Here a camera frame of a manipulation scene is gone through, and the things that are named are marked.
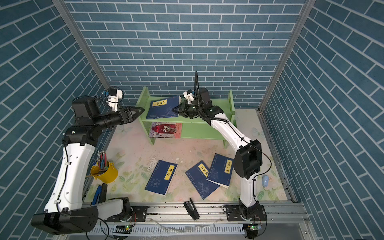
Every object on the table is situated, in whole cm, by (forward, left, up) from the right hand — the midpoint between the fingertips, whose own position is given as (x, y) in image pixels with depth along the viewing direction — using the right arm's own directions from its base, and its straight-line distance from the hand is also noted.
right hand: (170, 109), depth 76 cm
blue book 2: (-21, -15, -34) cm, 43 cm away
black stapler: (-39, -14, -32) cm, 52 cm away
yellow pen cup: (-28, +32, -25) cm, 49 cm away
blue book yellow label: (+3, +5, -2) cm, 7 cm away
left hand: (-10, +9, +8) cm, 16 cm away
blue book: (-24, +6, -33) cm, 41 cm away
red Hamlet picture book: (0, +6, -19) cm, 20 cm away
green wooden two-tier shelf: (+5, -9, -22) cm, 24 cm away
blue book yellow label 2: (-17, -29, -31) cm, 46 cm away
